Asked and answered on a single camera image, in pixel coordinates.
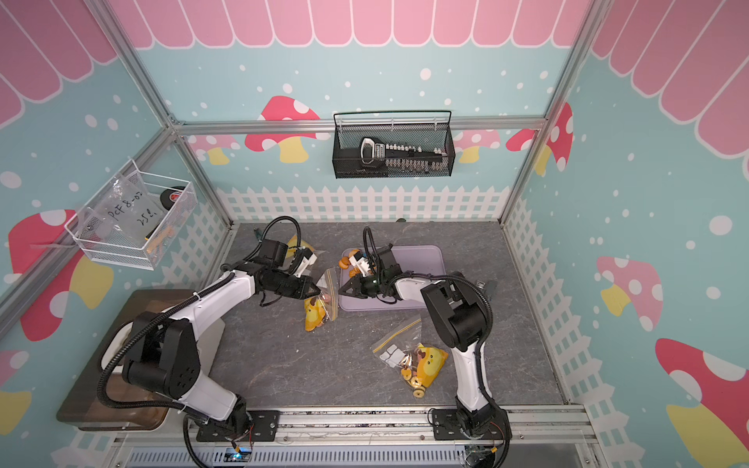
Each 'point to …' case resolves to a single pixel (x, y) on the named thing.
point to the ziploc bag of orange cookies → (293, 245)
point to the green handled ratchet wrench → (258, 234)
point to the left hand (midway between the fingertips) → (317, 295)
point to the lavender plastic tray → (424, 259)
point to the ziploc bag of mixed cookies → (326, 305)
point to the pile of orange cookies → (344, 263)
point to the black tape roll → (170, 195)
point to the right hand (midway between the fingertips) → (341, 292)
